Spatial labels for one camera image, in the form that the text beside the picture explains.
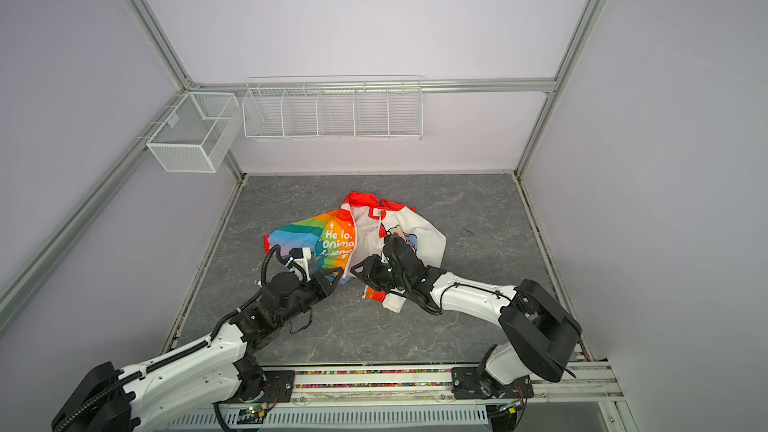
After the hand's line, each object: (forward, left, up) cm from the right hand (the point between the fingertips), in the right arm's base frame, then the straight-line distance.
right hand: (351, 274), depth 79 cm
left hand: (0, +1, 0) cm, 2 cm away
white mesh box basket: (+44, +57, +12) cm, 73 cm away
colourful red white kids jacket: (+17, +6, -8) cm, 20 cm away
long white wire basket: (+55, -7, +15) cm, 58 cm away
